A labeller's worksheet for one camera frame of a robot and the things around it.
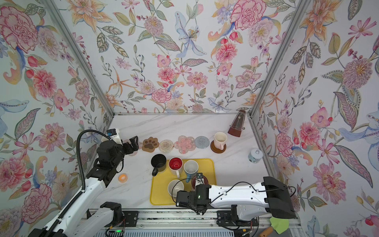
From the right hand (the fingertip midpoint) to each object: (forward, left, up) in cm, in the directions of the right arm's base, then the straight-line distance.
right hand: (195, 200), depth 75 cm
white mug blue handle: (+18, +3, -2) cm, 18 cm away
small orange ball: (+11, +43, -3) cm, 44 cm away
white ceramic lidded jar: (+27, -37, -2) cm, 46 cm away
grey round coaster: (+39, -4, -5) cm, 40 cm away
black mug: (+21, +23, -2) cm, 31 cm away
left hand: (+25, +34, +17) cm, 46 cm away
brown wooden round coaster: (+33, -13, -4) cm, 35 cm away
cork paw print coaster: (+35, +33, -4) cm, 48 cm away
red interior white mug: (+20, +12, -3) cm, 24 cm away
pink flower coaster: (+37, +8, -6) cm, 39 cm away
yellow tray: (+4, +20, -7) cm, 22 cm away
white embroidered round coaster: (+34, +21, -4) cm, 40 cm away
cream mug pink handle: (+37, -15, +3) cm, 40 cm away
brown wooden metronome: (+48, -28, +1) cm, 56 cm away
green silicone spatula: (-8, -42, -7) cm, 43 cm away
